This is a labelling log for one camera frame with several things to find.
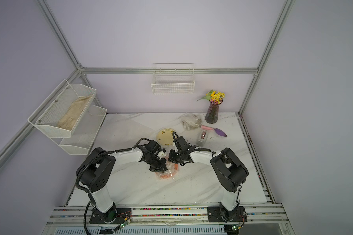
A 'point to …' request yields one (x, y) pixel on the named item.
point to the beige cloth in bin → (68, 119)
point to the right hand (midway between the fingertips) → (165, 161)
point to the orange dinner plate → (172, 170)
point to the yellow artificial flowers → (213, 97)
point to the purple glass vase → (212, 114)
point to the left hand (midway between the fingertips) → (167, 172)
